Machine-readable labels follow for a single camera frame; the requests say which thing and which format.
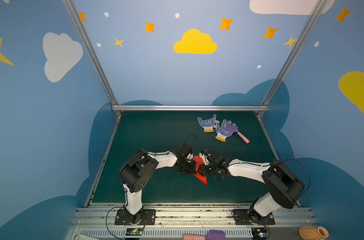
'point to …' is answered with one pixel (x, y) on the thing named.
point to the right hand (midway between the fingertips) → (200, 168)
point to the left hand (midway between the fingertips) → (198, 173)
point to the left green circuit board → (134, 231)
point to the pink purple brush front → (215, 234)
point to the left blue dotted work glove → (208, 125)
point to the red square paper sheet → (199, 162)
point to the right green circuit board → (259, 233)
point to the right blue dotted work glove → (222, 133)
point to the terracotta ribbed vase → (313, 233)
